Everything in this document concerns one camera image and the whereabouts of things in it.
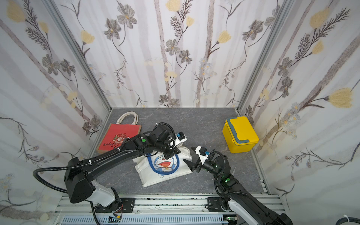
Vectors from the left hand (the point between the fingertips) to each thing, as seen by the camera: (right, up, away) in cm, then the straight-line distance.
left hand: (181, 150), depth 75 cm
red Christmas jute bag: (-44, +11, +34) cm, 57 cm away
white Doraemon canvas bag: (-15, -10, -1) cm, 17 cm away
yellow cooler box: (+37, +7, +11) cm, 39 cm away
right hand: (+5, -2, -2) cm, 6 cm away
